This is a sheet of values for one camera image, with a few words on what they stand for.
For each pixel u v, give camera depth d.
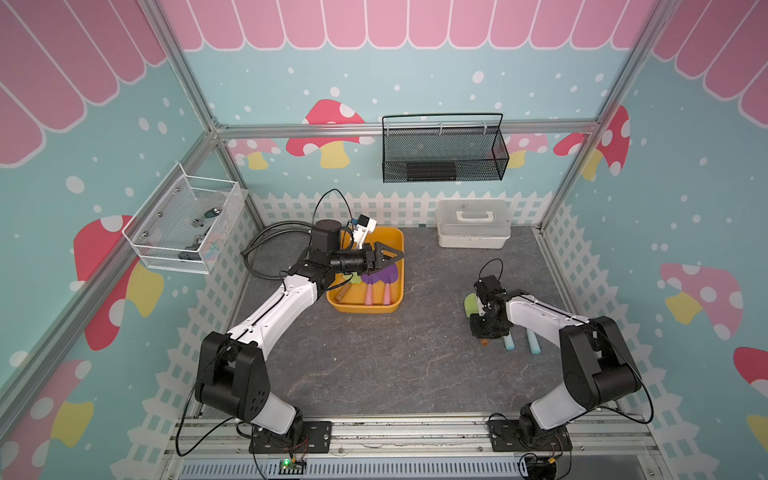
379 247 0.70
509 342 0.87
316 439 0.74
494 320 0.70
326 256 0.64
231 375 0.43
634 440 0.75
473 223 1.08
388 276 1.06
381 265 0.68
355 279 1.04
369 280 1.03
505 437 0.74
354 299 0.99
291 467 0.73
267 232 1.20
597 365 0.45
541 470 0.71
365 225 0.73
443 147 0.93
